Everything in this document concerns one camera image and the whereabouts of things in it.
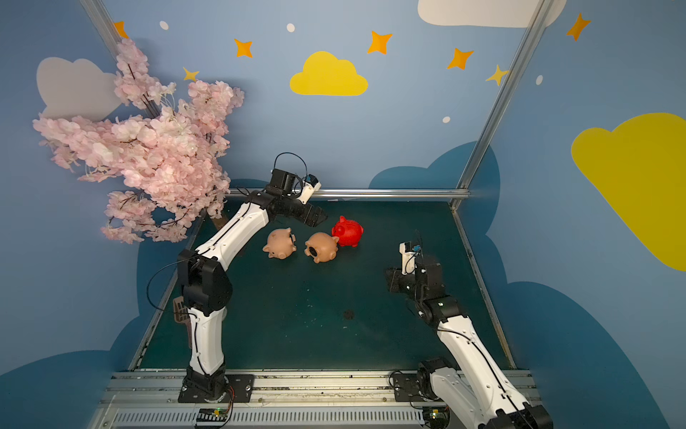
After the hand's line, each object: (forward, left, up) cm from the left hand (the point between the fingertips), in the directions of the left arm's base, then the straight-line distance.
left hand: (317, 206), depth 91 cm
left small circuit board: (-58, +25, -24) cm, 68 cm away
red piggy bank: (0, -11, -14) cm, 18 cm away
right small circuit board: (-57, -37, -23) cm, 71 cm away
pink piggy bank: (-6, +14, -14) cm, 21 cm away
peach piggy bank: (-8, -1, -14) cm, 16 cm away
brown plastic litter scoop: (-31, +45, -21) cm, 59 cm away
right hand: (-21, -25, -4) cm, 33 cm away
